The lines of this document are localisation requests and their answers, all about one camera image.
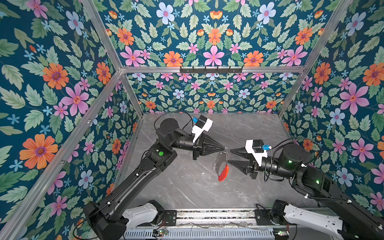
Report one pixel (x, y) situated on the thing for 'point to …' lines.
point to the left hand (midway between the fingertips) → (223, 150)
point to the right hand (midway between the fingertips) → (231, 153)
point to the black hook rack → (211, 71)
